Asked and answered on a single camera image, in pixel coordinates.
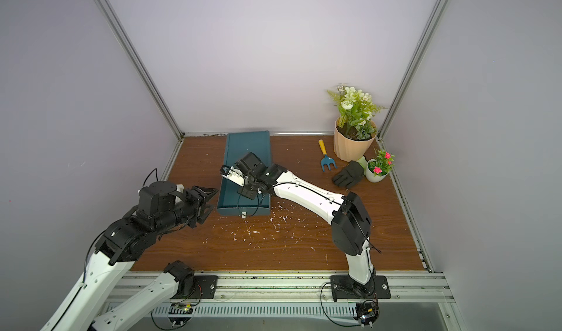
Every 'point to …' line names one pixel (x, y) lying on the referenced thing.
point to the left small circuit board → (180, 308)
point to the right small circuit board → (367, 312)
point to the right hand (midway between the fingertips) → (243, 174)
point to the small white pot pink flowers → (377, 169)
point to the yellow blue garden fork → (326, 159)
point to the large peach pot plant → (356, 129)
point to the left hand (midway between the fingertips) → (221, 193)
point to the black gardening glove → (348, 177)
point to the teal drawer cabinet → (238, 145)
